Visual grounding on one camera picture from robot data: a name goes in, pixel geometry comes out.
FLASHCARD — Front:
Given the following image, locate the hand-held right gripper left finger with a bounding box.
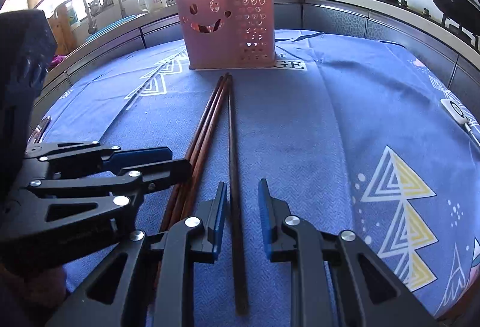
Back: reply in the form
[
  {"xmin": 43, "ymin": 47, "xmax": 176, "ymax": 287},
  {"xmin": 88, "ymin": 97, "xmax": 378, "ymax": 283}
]
[{"xmin": 45, "ymin": 182, "xmax": 229, "ymax": 327}]

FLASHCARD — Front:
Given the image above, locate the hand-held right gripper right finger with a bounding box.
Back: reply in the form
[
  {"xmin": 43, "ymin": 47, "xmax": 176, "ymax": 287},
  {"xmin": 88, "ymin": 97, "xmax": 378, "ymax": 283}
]
[{"xmin": 258, "ymin": 178, "xmax": 439, "ymax": 327}]

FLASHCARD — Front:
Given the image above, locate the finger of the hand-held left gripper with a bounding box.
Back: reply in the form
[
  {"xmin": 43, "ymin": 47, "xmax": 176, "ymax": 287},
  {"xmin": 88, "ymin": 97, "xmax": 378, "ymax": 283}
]
[
  {"xmin": 0, "ymin": 159, "xmax": 192, "ymax": 268},
  {"xmin": 23, "ymin": 141, "xmax": 173, "ymax": 178}
]

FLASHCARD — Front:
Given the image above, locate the reddish brown chopstick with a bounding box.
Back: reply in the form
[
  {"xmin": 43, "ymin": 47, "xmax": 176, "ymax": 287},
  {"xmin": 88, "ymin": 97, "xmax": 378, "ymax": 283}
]
[
  {"xmin": 165, "ymin": 74, "xmax": 227, "ymax": 228},
  {"xmin": 159, "ymin": 76, "xmax": 224, "ymax": 232},
  {"xmin": 172, "ymin": 74, "xmax": 230, "ymax": 223}
]

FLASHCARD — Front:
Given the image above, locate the dark brown chopstick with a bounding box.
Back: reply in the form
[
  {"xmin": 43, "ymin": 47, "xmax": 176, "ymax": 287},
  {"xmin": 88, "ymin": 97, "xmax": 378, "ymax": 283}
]
[{"xmin": 225, "ymin": 73, "xmax": 250, "ymax": 316}]

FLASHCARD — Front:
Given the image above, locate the pink utensil holder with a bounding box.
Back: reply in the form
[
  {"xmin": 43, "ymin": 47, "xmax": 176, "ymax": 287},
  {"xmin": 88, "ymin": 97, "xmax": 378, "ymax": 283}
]
[{"xmin": 175, "ymin": 0, "xmax": 277, "ymax": 70}]

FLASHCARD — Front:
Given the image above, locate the person's left hand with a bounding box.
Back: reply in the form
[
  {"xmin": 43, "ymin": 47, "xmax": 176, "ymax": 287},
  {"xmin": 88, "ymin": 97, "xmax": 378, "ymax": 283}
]
[{"xmin": 0, "ymin": 263, "xmax": 69, "ymax": 313}]

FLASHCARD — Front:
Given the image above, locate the wooden cutting board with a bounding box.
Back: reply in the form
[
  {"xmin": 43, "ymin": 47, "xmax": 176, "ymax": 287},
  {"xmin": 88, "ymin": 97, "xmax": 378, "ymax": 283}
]
[{"xmin": 49, "ymin": 10, "xmax": 72, "ymax": 56}]

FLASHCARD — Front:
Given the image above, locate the smartphone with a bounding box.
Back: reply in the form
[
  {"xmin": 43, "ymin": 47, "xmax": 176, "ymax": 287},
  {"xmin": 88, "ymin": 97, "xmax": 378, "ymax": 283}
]
[{"xmin": 27, "ymin": 116, "xmax": 52, "ymax": 143}]

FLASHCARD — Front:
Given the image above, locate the blue printed tablecloth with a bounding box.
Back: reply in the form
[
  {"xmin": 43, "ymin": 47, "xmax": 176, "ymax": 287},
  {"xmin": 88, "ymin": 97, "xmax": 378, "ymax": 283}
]
[{"xmin": 35, "ymin": 29, "xmax": 480, "ymax": 327}]

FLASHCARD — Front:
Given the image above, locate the angular steel faucet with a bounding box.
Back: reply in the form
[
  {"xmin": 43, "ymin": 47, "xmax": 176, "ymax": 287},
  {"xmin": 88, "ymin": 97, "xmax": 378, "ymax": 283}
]
[{"xmin": 55, "ymin": 0, "xmax": 98, "ymax": 35}]

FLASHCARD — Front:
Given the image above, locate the blue plastic basin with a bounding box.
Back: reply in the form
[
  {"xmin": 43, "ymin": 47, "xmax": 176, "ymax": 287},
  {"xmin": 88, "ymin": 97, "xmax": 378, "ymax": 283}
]
[{"xmin": 85, "ymin": 14, "xmax": 145, "ymax": 43}]

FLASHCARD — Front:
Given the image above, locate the curved steel faucet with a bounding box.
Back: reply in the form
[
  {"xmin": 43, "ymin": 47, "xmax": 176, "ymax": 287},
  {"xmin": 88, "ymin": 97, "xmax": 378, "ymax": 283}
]
[{"xmin": 92, "ymin": 0, "xmax": 126, "ymax": 18}]

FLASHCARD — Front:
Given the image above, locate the white mug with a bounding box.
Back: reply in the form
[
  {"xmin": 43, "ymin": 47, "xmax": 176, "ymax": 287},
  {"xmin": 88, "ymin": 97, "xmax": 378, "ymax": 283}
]
[{"xmin": 137, "ymin": 0, "xmax": 167, "ymax": 13}]

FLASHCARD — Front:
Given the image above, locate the small white device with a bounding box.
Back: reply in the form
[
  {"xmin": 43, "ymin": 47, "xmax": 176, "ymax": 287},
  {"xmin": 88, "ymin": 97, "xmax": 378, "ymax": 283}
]
[{"xmin": 439, "ymin": 99, "xmax": 470, "ymax": 125}]

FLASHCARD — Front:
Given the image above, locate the black gas stove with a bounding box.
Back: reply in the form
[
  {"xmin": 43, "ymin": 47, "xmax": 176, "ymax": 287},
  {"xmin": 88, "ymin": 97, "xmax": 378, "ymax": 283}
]
[{"xmin": 369, "ymin": 0, "xmax": 480, "ymax": 50}]

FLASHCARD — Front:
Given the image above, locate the white cable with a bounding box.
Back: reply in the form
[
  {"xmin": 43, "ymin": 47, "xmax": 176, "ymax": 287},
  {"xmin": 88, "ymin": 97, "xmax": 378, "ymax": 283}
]
[{"xmin": 464, "ymin": 122, "xmax": 480, "ymax": 150}]

